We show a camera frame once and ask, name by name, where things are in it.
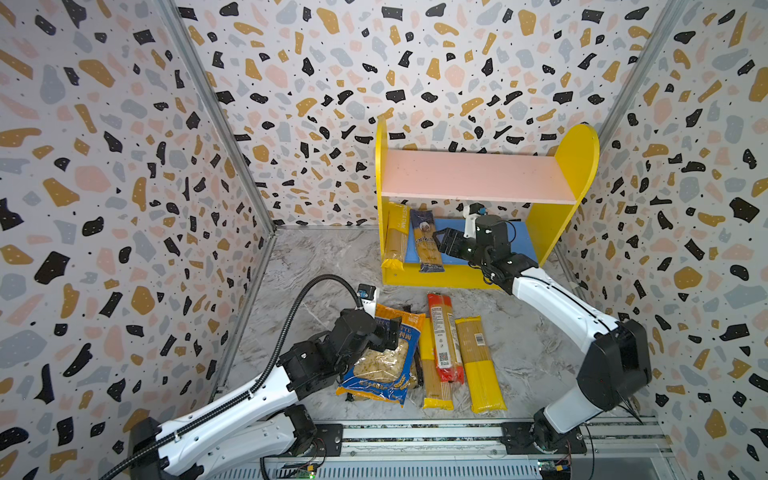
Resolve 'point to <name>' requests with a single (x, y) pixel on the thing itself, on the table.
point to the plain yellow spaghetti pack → (484, 390)
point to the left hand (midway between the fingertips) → (387, 312)
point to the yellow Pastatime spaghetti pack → (396, 234)
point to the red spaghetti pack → (445, 338)
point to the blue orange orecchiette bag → (375, 374)
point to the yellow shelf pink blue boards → (412, 255)
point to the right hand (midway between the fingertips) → (436, 230)
